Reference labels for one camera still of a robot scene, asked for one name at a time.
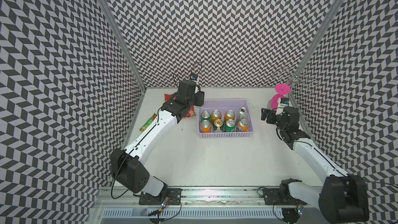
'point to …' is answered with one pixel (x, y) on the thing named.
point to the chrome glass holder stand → (298, 76)
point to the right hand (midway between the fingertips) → (269, 112)
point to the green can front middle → (230, 125)
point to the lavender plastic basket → (224, 105)
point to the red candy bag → (190, 113)
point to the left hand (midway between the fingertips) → (198, 93)
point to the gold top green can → (218, 125)
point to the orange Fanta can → (242, 125)
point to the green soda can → (205, 115)
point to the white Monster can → (242, 113)
